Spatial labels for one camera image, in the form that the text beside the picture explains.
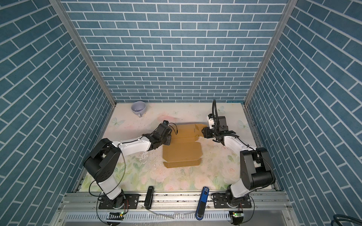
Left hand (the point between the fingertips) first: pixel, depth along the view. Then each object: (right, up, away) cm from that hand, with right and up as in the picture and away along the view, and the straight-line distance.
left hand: (168, 136), depth 95 cm
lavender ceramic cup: (-27, +21, +20) cm, 40 cm away
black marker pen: (-7, -30, -20) cm, 37 cm away
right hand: (+25, +6, -2) cm, 26 cm away
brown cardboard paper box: (+11, -9, -3) cm, 14 cm away
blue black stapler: (+21, -32, -23) cm, 44 cm away
